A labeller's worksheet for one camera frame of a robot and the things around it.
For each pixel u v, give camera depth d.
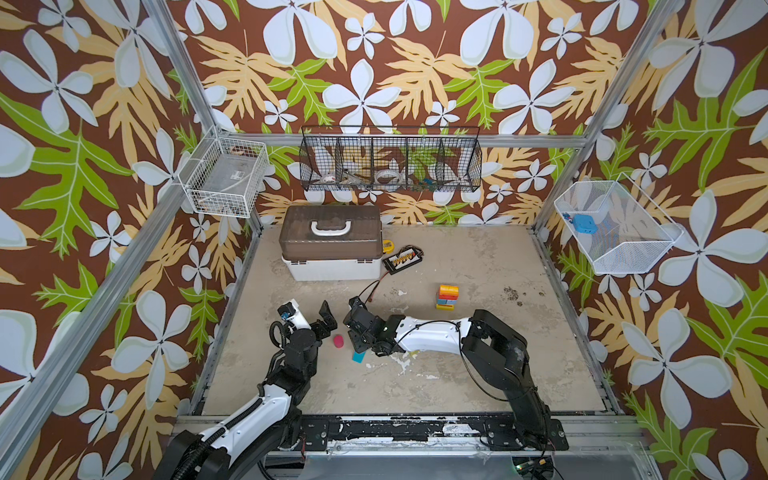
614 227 0.83
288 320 0.70
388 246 1.11
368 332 0.69
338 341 0.89
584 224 0.86
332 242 0.88
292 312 0.71
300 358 0.64
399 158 0.97
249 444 0.51
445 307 0.96
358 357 0.86
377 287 1.02
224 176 0.86
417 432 0.75
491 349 0.54
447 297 0.93
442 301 0.95
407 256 1.08
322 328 0.75
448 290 0.92
